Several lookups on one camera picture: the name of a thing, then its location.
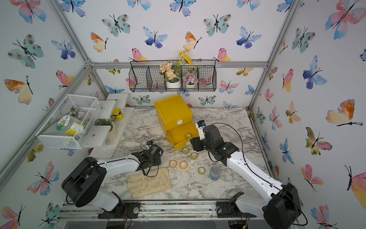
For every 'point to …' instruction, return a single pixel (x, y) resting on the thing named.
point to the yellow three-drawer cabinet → (176, 119)
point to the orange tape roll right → (183, 165)
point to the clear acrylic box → (85, 109)
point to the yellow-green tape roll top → (185, 150)
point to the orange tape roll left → (173, 164)
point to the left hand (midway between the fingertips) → (159, 158)
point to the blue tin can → (215, 173)
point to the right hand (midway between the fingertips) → (196, 137)
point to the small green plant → (108, 122)
